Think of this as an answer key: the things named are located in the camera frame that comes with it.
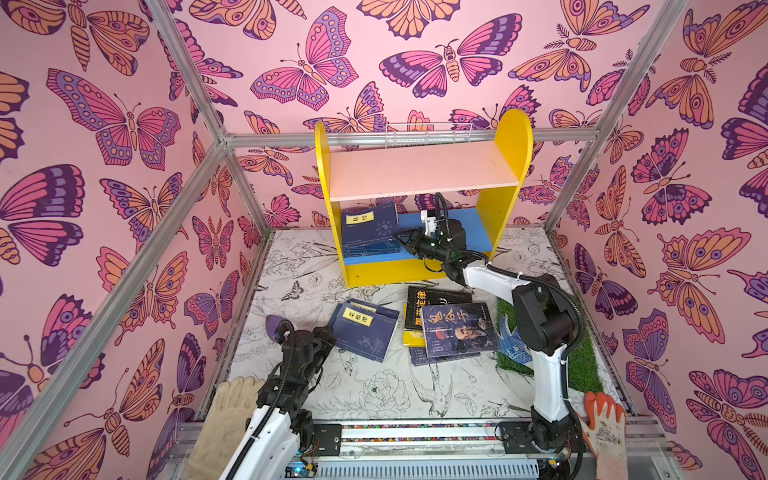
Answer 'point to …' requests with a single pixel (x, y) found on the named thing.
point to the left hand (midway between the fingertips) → (332, 328)
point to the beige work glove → (232, 409)
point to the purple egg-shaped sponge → (271, 322)
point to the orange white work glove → (605, 426)
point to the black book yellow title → (418, 297)
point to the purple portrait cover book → (458, 329)
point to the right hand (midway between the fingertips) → (392, 231)
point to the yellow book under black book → (412, 338)
